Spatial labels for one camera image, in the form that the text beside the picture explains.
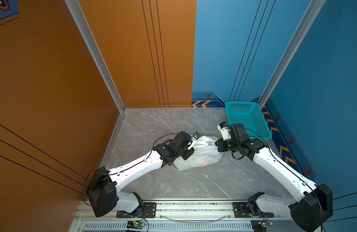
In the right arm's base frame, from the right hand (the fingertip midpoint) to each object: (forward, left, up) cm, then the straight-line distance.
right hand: (216, 142), depth 80 cm
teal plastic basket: (+35, -35, -16) cm, 52 cm away
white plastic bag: (-5, +6, -2) cm, 8 cm away
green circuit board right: (-35, -21, -17) cm, 44 cm away
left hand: (0, +14, 0) cm, 14 cm away
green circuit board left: (-36, +42, -17) cm, 58 cm away
